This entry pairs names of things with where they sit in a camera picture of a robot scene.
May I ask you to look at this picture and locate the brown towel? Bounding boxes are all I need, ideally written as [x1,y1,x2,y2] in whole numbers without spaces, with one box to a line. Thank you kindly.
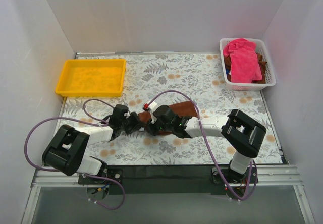
[137,101,200,137]
[224,53,267,84]

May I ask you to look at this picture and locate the pink towel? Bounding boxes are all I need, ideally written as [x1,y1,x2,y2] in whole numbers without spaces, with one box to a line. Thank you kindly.
[223,38,263,83]

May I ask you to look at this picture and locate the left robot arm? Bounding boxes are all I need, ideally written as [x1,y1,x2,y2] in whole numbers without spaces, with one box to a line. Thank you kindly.
[42,104,144,176]

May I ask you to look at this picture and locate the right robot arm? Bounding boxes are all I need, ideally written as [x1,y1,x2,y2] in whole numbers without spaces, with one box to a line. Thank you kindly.
[143,105,266,181]

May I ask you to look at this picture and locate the yellow plastic tray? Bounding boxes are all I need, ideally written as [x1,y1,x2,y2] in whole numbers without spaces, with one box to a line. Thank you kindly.
[55,59,126,97]

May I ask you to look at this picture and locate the floral table mat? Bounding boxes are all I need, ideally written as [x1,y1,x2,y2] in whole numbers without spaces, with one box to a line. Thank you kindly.
[61,54,282,165]

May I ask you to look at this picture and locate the white plastic basket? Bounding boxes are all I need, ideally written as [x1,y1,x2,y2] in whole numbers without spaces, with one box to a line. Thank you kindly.
[219,38,276,91]

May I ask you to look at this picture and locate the brown towel in basket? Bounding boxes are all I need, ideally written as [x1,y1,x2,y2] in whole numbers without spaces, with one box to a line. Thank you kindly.
[224,53,267,84]

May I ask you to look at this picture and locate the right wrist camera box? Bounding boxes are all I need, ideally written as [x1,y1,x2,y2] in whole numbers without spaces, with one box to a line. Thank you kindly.
[143,101,159,124]

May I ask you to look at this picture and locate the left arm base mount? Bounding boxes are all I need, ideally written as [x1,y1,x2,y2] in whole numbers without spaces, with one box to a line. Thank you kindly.
[78,167,123,185]

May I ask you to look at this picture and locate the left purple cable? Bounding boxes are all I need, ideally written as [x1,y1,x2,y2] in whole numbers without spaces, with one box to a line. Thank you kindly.
[24,98,127,211]

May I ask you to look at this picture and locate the purple cable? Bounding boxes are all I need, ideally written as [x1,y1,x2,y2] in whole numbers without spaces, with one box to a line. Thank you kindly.
[143,90,259,201]
[24,98,127,211]

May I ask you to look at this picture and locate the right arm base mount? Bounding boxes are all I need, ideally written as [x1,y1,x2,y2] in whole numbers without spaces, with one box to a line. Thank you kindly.
[210,167,259,186]

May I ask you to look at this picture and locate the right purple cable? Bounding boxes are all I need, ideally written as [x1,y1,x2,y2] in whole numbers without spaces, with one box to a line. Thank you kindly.
[143,90,259,201]

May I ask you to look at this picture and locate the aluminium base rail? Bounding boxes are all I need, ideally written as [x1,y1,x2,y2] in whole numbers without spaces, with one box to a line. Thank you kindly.
[22,165,315,223]

